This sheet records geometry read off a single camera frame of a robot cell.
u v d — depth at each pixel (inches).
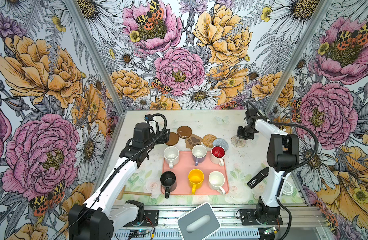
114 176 18.5
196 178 34.1
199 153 37.8
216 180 33.3
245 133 35.0
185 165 35.9
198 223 28.3
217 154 37.5
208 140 41.3
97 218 14.9
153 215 29.5
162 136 21.8
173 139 41.3
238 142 40.2
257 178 32.8
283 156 21.6
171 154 37.5
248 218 28.8
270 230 28.2
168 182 33.4
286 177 22.4
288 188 30.5
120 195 31.3
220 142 40.2
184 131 43.1
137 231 28.1
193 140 41.2
